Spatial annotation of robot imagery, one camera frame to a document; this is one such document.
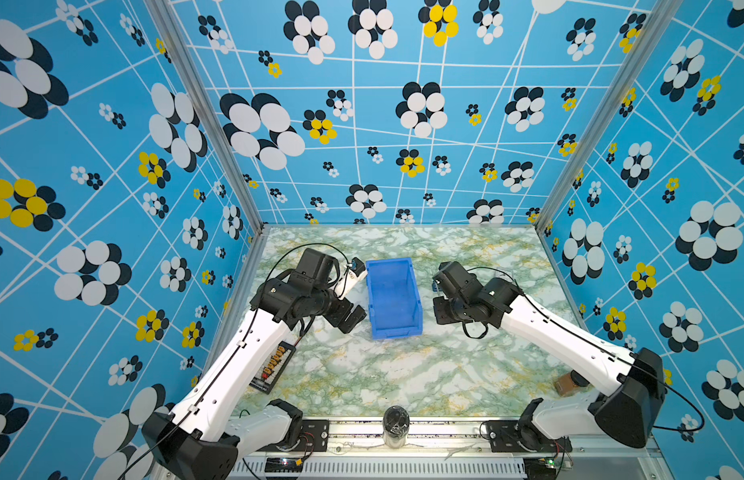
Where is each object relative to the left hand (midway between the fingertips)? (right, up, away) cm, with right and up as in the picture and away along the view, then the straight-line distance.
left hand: (352, 301), depth 73 cm
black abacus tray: (-24, -21, +11) cm, 33 cm away
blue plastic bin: (+12, -4, +25) cm, 28 cm away
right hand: (+23, -3, +6) cm, 24 cm away
